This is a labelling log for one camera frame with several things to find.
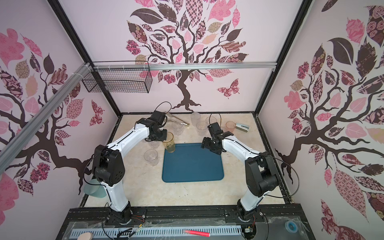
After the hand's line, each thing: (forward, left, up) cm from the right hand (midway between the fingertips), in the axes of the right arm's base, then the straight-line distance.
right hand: (206, 146), depth 91 cm
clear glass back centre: (+21, +20, -5) cm, 30 cm away
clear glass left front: (-3, +36, -6) cm, 36 cm away
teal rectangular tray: (-6, +10, -9) cm, 15 cm away
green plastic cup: (-23, +64, -6) cm, 68 cm away
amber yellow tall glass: (+1, +23, +2) cm, 23 cm away
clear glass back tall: (+27, +7, -2) cm, 28 cm away
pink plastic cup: (+22, -20, -7) cm, 30 cm away
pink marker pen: (-43, +7, -8) cm, 45 cm away
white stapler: (+20, -29, -7) cm, 36 cm away
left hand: (+4, +28, +3) cm, 28 cm away
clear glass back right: (+23, -4, -1) cm, 24 cm away
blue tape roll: (-42, -39, -9) cm, 58 cm away
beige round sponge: (-44, +59, -6) cm, 74 cm away
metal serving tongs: (+27, +18, -7) cm, 33 cm away
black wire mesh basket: (+37, +54, +27) cm, 71 cm away
